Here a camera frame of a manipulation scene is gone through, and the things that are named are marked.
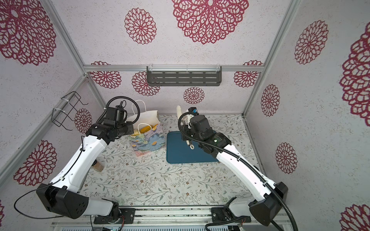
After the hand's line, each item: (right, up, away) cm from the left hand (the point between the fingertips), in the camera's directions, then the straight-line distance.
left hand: (129, 129), depth 79 cm
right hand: (+29, +2, -8) cm, 30 cm away
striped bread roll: (+5, -2, -3) cm, 6 cm away
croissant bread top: (+7, 0, +11) cm, 13 cm away
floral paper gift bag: (+11, -3, +1) cm, 11 cm away
